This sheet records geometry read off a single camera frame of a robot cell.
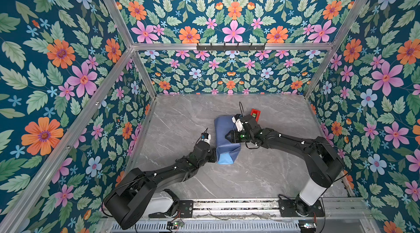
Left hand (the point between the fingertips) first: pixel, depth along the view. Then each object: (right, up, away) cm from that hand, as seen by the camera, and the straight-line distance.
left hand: (219, 147), depth 85 cm
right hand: (+5, +6, +3) cm, 8 cm away
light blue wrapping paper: (+4, -3, +3) cm, 6 cm away
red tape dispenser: (+23, +17, +15) cm, 33 cm away
